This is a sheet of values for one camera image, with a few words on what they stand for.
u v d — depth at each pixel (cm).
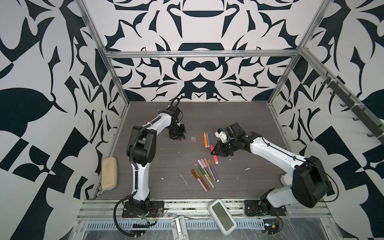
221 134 79
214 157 79
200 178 83
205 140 99
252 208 74
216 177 83
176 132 85
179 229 67
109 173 83
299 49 89
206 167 87
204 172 85
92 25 79
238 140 65
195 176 84
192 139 99
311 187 43
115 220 68
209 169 87
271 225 71
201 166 88
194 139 99
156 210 73
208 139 99
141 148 54
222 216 69
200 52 91
